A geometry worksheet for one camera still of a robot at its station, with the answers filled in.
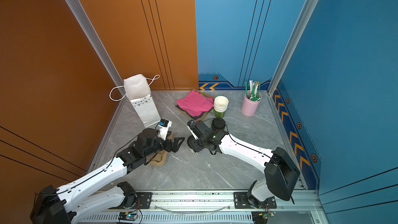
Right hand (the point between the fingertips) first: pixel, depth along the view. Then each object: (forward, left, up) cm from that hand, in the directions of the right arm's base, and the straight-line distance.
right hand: (195, 142), depth 82 cm
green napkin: (+43, -2, -6) cm, 43 cm away
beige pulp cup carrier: (-7, +19, -6) cm, 21 cm away
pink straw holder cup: (+27, -34, -4) cm, 44 cm away
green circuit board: (-31, +31, -11) cm, 45 cm away
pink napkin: (+33, +2, -7) cm, 34 cm away
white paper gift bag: (+34, +38, +6) cm, 52 cm away
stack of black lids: (+15, -13, -5) cm, 21 cm away
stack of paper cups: (+25, -15, +3) cm, 29 cm away
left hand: (+1, +8, +6) cm, 10 cm away
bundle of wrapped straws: (+32, -36, +5) cm, 49 cm away
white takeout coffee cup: (-8, 0, +4) cm, 9 cm away
